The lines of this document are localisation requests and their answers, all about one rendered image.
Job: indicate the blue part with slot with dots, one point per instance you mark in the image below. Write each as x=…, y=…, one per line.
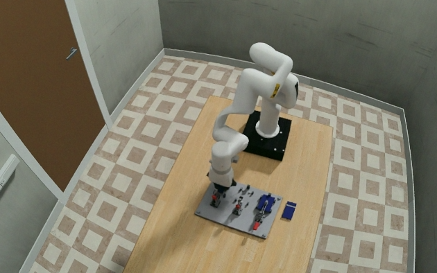
x=289, y=210

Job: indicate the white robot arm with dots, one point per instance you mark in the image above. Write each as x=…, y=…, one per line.
x=270, y=85

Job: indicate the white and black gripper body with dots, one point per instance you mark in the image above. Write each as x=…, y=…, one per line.
x=223, y=180

